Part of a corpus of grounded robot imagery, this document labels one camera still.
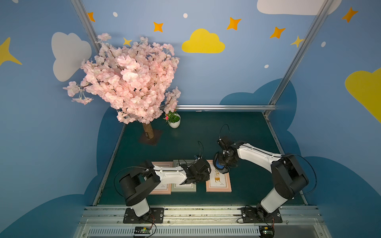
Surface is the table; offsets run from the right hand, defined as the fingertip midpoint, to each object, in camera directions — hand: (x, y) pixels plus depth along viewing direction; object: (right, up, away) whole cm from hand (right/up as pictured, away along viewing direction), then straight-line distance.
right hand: (222, 161), depth 91 cm
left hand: (-9, -7, -5) cm, 12 cm away
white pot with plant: (-33, +27, +12) cm, 44 cm away
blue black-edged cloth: (-2, -3, -5) cm, 6 cm away
